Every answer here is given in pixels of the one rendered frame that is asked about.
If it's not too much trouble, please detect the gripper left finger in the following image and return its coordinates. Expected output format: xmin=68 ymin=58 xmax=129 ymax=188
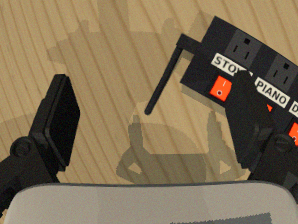
xmin=0 ymin=74 xmax=80 ymax=218

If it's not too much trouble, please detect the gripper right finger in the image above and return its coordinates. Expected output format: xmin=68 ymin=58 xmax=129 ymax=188
xmin=225 ymin=70 xmax=298 ymax=205

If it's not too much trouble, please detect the black power strip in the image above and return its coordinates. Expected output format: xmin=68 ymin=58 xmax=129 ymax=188
xmin=144 ymin=16 xmax=298 ymax=151

